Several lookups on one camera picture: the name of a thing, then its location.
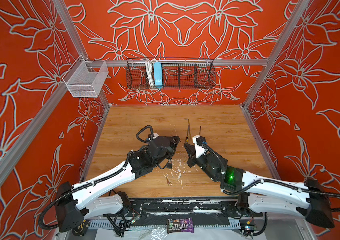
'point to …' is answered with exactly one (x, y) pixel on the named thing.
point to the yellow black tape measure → (82, 228)
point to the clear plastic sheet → (156, 233)
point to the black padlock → (169, 164)
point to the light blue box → (158, 77)
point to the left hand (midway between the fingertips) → (181, 137)
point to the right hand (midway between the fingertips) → (182, 144)
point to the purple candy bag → (180, 225)
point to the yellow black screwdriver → (200, 130)
